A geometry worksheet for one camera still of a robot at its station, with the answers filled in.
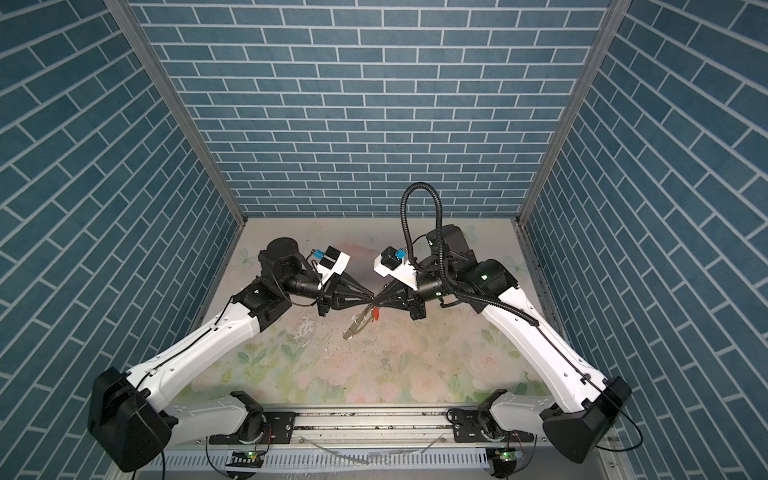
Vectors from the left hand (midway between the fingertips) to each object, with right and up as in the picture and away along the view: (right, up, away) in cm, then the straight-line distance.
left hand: (367, 301), depth 61 cm
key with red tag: (+1, -3, +3) cm, 5 cm away
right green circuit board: (+33, -39, +10) cm, 52 cm away
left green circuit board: (-31, -41, +11) cm, 52 cm away
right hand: (+1, +1, +1) cm, 2 cm away
